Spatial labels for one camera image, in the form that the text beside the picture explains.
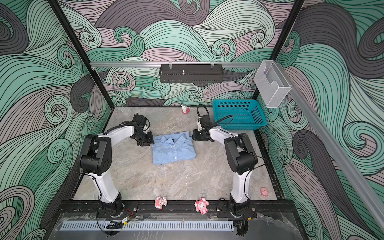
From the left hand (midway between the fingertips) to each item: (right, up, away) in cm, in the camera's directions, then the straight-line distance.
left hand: (153, 141), depth 96 cm
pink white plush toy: (+9, -26, -23) cm, 36 cm away
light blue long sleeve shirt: (+12, -3, -3) cm, 13 cm away
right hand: (+27, +3, +3) cm, 28 cm away
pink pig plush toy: (+30, -28, -24) cm, 47 cm away
